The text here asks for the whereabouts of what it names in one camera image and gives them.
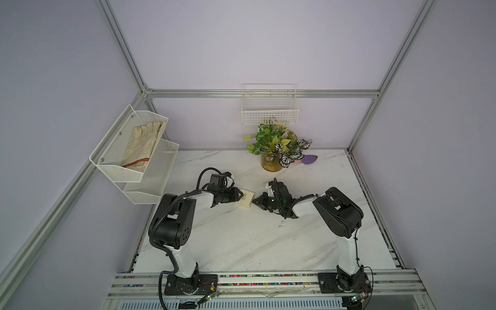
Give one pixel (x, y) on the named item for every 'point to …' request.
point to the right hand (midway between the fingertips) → (253, 203)
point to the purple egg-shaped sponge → (309, 159)
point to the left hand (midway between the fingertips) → (240, 196)
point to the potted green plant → (278, 146)
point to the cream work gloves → (142, 141)
